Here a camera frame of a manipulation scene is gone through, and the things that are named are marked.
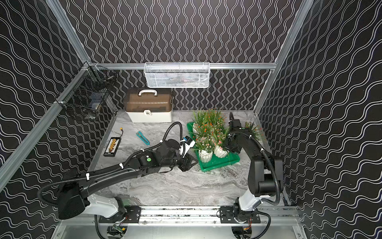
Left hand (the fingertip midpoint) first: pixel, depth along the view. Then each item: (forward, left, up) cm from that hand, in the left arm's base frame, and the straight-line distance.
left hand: (196, 158), depth 71 cm
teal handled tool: (+24, +38, -21) cm, 50 cm away
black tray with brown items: (+14, +56, -21) cm, 61 cm away
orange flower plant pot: (+34, -12, -9) cm, 37 cm away
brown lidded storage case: (+48, +39, -13) cm, 63 cm away
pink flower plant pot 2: (+12, -13, -12) cm, 22 cm away
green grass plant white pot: (+33, -1, -8) cm, 34 cm away
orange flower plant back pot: (+23, -3, -7) cm, 25 cm away
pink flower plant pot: (+12, -5, -7) cm, 15 cm away
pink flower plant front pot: (+23, -14, -7) cm, 27 cm away
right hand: (+16, -20, -14) cm, 29 cm away
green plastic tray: (+9, -13, -23) cm, 28 cm away
